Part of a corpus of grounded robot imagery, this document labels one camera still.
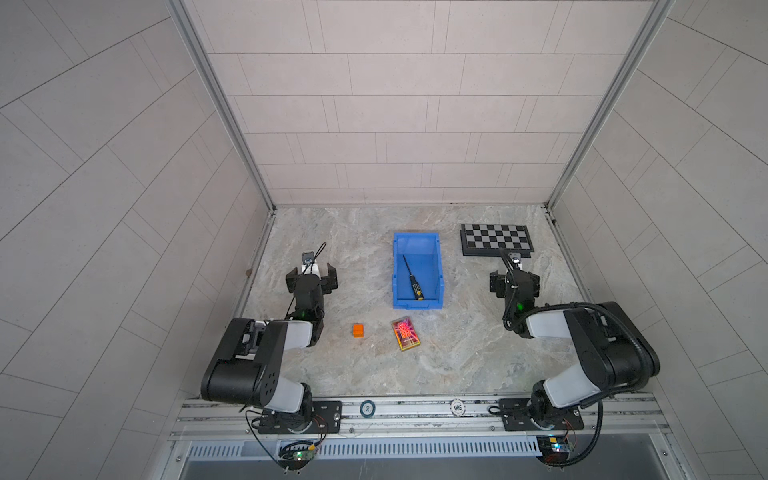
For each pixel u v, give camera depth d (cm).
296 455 65
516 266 79
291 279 77
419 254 101
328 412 71
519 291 71
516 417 71
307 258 75
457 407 72
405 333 83
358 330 85
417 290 91
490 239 102
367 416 72
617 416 72
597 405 67
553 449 68
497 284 85
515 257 80
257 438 66
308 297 67
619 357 44
